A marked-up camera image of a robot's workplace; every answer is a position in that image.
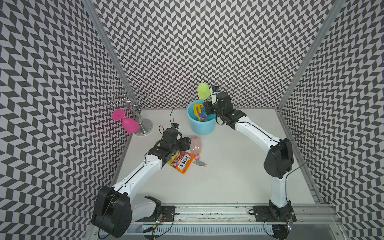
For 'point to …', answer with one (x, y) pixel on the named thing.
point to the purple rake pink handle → (201, 115)
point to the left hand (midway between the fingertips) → (186, 141)
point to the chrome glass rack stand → (132, 96)
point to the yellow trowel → (194, 108)
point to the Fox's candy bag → (181, 160)
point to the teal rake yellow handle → (205, 116)
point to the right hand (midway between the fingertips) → (206, 104)
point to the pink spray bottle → (196, 148)
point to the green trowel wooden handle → (203, 91)
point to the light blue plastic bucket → (201, 123)
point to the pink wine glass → (130, 125)
